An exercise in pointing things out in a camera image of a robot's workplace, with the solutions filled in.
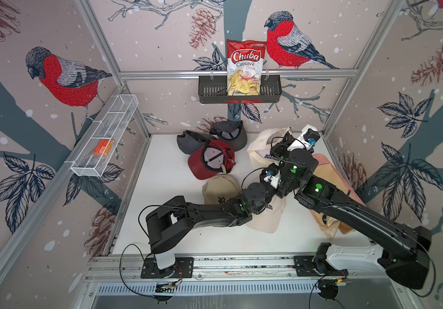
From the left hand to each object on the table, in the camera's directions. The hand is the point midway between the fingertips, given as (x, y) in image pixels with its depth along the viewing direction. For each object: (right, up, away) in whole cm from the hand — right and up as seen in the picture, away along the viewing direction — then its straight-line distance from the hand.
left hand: (290, 167), depth 69 cm
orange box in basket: (-71, +8, +3) cm, 72 cm away
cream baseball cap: (-11, +8, +1) cm, 14 cm away
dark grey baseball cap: (-43, +11, +31) cm, 54 cm away
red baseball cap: (-30, +2, +38) cm, 49 cm away
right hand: (-4, +12, -4) cm, 14 cm away
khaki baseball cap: (-27, -12, +19) cm, 35 cm away
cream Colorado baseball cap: (-4, -25, +16) cm, 30 cm away
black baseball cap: (-20, +17, +49) cm, 56 cm away
